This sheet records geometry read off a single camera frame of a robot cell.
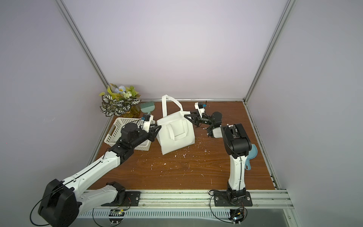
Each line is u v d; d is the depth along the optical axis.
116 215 0.72
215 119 0.75
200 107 0.78
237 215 0.70
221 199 0.73
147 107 1.18
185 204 0.73
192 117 0.83
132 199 0.73
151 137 0.71
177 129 0.84
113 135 0.95
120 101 0.84
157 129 0.75
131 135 0.60
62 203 0.39
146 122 0.67
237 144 0.54
